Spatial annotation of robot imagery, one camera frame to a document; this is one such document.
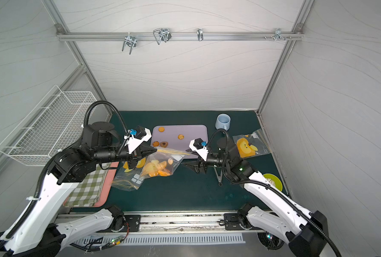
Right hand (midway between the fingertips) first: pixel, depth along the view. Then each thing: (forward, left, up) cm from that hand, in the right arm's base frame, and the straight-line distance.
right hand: (186, 155), depth 67 cm
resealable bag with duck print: (-4, +32, -23) cm, 39 cm away
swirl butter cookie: (+28, +8, -26) cm, 39 cm away
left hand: (-3, +11, +10) cm, 15 cm away
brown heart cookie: (+22, +18, -25) cm, 38 cm away
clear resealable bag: (+22, -38, -23) cm, 49 cm away
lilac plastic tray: (+28, +10, -27) cm, 40 cm away
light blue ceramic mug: (+40, -21, -23) cm, 51 cm away
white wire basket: (+8, +61, +7) cm, 62 cm away
